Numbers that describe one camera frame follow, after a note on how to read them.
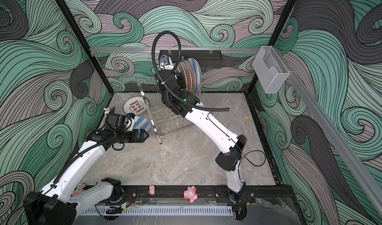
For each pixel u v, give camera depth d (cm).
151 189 73
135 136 68
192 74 78
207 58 95
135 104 112
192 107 46
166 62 54
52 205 36
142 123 100
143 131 70
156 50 93
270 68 79
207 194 74
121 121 61
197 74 76
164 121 98
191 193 71
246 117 104
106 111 98
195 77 77
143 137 70
